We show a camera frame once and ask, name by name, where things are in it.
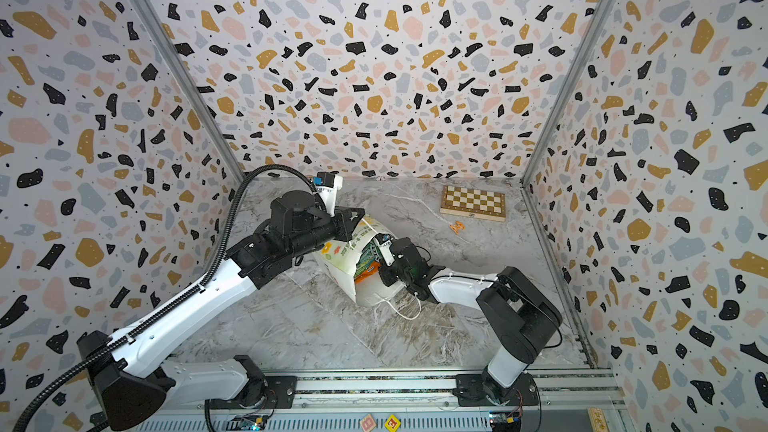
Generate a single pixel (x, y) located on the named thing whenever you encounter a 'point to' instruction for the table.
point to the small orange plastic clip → (457, 227)
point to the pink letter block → (368, 423)
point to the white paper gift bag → (339, 258)
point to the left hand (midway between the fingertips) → (365, 206)
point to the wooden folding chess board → (481, 204)
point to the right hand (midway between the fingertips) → (376, 254)
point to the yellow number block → (392, 423)
